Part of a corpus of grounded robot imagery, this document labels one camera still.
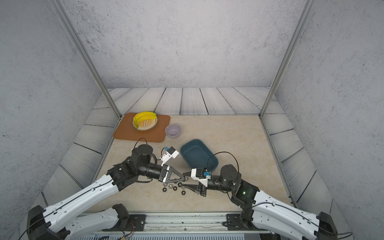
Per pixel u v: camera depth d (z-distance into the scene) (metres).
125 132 1.12
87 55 0.87
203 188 0.56
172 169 0.60
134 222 0.73
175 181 0.60
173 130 1.09
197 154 0.97
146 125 1.14
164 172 0.57
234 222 0.73
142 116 1.14
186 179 0.61
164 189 0.84
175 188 0.85
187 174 0.63
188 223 0.74
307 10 0.71
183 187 0.85
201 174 0.52
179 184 0.85
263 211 0.49
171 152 0.63
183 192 0.83
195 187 0.56
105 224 0.60
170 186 0.85
